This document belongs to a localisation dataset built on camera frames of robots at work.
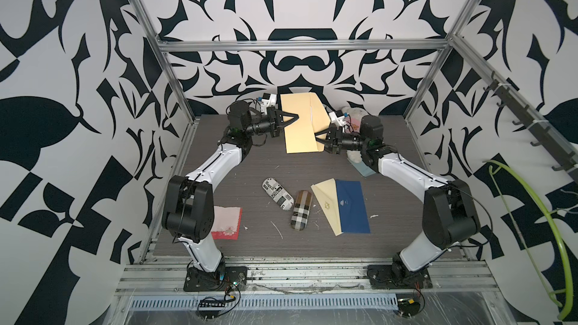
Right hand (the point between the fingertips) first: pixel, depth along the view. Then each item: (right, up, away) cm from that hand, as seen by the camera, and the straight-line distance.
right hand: (313, 139), depth 76 cm
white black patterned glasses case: (-12, -22, +14) cm, 29 cm away
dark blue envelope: (+16, -27, +11) cm, 33 cm away
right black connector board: (+29, -52, -5) cm, 60 cm away
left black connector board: (-33, -53, -5) cm, 63 cm away
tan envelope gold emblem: (-5, +1, -1) cm, 5 cm away
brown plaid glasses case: (-4, -27, +11) cm, 29 cm away
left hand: (-5, +8, -2) cm, 10 cm away
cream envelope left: (+6, -23, +14) cm, 27 cm away
